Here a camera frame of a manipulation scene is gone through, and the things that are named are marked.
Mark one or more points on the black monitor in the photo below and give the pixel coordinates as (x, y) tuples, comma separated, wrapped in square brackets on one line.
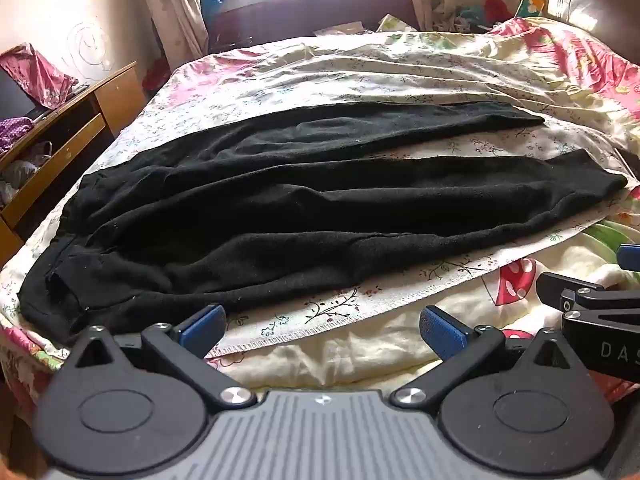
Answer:
[(12, 95)]

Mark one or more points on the purple window bench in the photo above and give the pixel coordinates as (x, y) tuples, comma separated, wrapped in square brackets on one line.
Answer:
[(310, 10)]

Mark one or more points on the purple patterned cloth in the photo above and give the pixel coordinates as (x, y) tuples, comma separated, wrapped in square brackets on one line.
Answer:
[(12, 130)]

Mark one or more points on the red plush toy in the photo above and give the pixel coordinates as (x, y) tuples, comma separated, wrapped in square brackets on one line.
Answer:
[(496, 8)]

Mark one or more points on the blue bag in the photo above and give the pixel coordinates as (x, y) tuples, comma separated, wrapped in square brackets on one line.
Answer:
[(211, 5)]

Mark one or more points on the grey clothes in desk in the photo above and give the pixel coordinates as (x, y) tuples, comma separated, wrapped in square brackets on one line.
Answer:
[(20, 172)]

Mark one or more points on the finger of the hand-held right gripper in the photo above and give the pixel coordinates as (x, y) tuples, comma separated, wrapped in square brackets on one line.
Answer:
[(567, 290), (629, 256)]

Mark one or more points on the wooden desk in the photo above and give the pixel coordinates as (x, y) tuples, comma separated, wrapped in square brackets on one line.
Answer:
[(120, 95)]

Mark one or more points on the pink floral cloth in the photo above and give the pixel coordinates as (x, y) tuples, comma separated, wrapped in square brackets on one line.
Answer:
[(35, 72)]

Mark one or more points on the pink and green floral quilt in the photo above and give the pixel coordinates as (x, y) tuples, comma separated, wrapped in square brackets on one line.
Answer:
[(575, 55)]

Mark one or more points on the black pants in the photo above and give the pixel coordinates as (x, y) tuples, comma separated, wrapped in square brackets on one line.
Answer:
[(280, 195)]

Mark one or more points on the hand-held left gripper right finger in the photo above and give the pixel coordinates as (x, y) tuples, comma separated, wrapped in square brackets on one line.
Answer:
[(440, 332)]

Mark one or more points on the dark wooden headboard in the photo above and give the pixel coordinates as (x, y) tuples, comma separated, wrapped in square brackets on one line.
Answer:
[(595, 5)]

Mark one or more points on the white floral bed sheet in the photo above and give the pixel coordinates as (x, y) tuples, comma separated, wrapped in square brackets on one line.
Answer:
[(350, 75)]

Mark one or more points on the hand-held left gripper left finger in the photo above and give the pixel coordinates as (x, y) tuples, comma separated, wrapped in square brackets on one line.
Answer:
[(206, 327)]

